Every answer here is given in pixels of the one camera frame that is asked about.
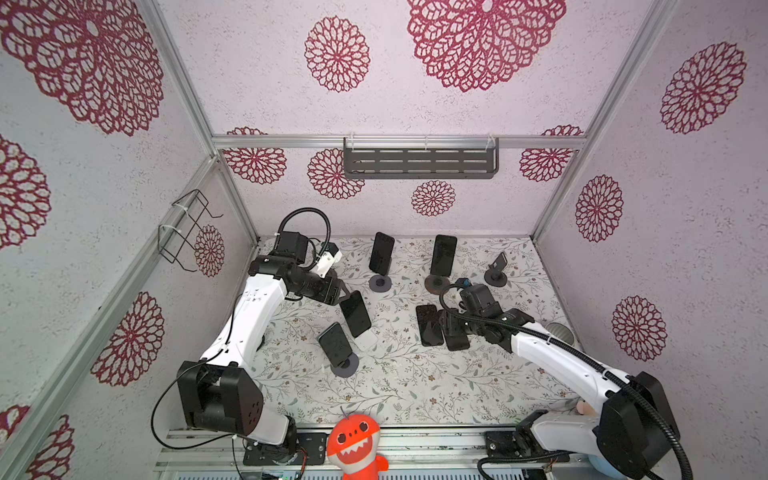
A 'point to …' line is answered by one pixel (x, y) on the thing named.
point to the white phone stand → (366, 340)
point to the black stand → (496, 276)
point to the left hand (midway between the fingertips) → (337, 297)
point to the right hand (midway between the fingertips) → (449, 315)
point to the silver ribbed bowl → (560, 332)
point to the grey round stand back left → (380, 283)
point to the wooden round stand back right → (436, 284)
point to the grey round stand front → (347, 367)
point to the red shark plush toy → (352, 445)
